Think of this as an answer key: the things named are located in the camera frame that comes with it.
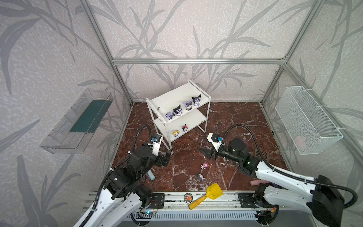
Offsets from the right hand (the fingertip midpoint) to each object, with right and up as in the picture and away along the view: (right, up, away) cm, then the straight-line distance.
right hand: (202, 138), depth 72 cm
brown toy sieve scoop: (+40, -13, +17) cm, 45 cm away
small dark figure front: (+1, -25, +8) cm, 26 cm away
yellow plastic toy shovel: (+7, -30, +4) cm, 31 cm away
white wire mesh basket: (+47, +12, -6) cm, 49 cm away
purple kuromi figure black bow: (-16, +12, -7) cm, 21 cm away
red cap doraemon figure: (-9, +4, +8) cm, 13 cm away
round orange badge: (-7, -33, +3) cm, 33 cm away
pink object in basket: (+52, -2, +1) cm, 52 cm away
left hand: (-18, -2, -3) cm, 19 cm away
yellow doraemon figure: (-14, +2, +6) cm, 16 cm away
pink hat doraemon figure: (+3, -19, +12) cm, 22 cm away
